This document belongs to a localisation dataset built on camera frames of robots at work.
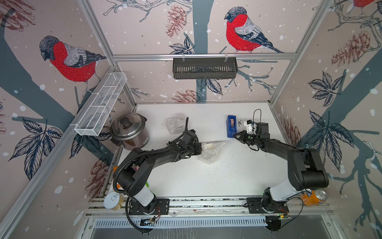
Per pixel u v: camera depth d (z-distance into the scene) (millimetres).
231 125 1008
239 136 853
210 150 858
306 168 458
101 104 789
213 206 746
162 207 730
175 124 978
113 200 713
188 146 711
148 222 716
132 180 439
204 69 1051
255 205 729
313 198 685
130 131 846
